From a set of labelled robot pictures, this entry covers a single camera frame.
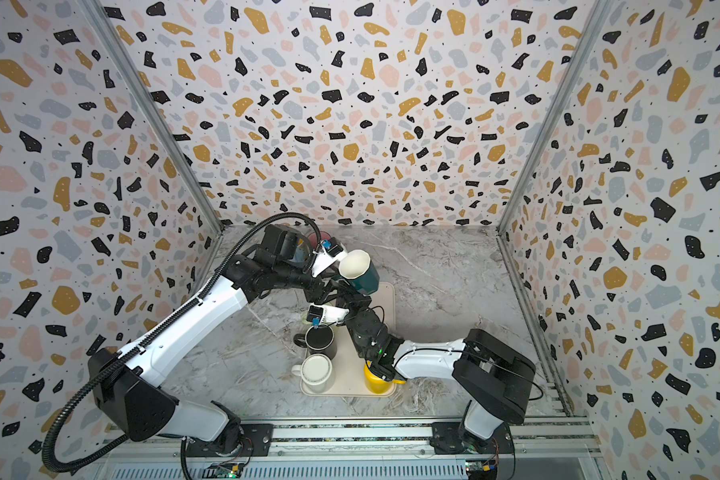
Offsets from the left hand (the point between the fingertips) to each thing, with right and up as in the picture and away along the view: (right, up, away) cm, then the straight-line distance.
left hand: (342, 276), depth 72 cm
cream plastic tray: (0, -26, +14) cm, 30 cm away
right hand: (0, 0, +3) cm, 3 cm away
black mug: (-7, -18, +9) cm, 22 cm away
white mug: (-7, -26, +6) cm, 27 cm away
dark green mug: (+3, +2, +3) cm, 5 cm away
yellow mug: (+8, -28, +4) cm, 29 cm away
